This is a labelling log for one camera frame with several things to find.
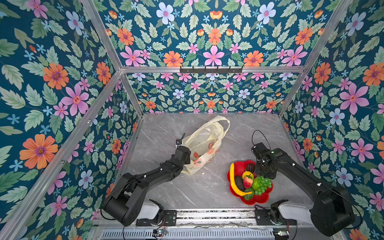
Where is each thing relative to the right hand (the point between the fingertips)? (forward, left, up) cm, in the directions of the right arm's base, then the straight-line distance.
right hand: (263, 172), depth 82 cm
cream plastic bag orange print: (+25, +34, -5) cm, 43 cm away
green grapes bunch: (-8, +4, +2) cm, 9 cm away
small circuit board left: (-29, +54, -6) cm, 62 cm away
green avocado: (-12, +9, -2) cm, 15 cm away
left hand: (+11, +44, 0) cm, 46 cm away
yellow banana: (-5, +17, -1) cm, 18 cm away
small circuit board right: (-27, -5, -8) cm, 29 cm away
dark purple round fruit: (+3, +6, -1) cm, 7 cm away
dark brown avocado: (-6, +14, -2) cm, 15 cm away
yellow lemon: (-1, +9, 0) cm, 9 cm away
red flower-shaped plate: (+4, +12, -4) cm, 13 cm away
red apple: (-7, +10, +2) cm, 12 cm away
